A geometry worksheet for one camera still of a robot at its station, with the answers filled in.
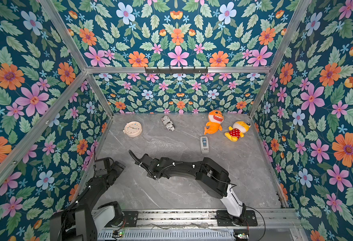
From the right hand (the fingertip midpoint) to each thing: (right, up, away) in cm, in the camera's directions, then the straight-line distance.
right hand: (157, 163), depth 88 cm
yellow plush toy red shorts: (+55, +21, +15) cm, 60 cm away
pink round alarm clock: (-22, +20, +20) cm, 36 cm away
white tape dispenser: (+30, +10, +10) cm, 33 cm away
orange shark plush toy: (+39, +28, +19) cm, 52 cm away
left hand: (-22, -3, +1) cm, 22 cm away
